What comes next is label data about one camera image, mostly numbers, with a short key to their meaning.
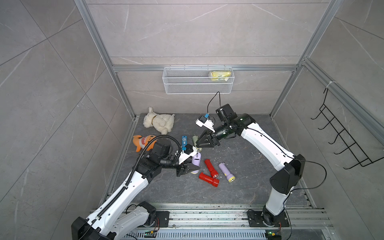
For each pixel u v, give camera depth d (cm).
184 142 100
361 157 59
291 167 45
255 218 73
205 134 64
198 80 100
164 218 73
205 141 63
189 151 56
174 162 56
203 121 62
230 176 84
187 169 60
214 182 83
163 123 102
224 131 62
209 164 91
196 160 60
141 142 94
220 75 84
